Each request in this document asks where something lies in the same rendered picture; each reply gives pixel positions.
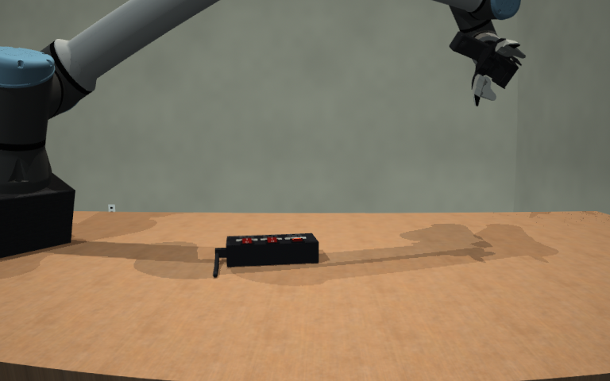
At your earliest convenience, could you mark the black power strip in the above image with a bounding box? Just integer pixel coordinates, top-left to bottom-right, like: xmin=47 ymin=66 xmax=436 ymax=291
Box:
xmin=213 ymin=233 xmax=319 ymax=277

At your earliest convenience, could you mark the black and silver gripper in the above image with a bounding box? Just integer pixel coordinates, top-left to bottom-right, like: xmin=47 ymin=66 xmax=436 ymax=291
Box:
xmin=472 ymin=38 xmax=526 ymax=106

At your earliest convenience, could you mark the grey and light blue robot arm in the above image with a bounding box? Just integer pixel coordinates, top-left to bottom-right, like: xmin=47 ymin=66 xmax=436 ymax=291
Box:
xmin=0 ymin=0 xmax=521 ymax=194

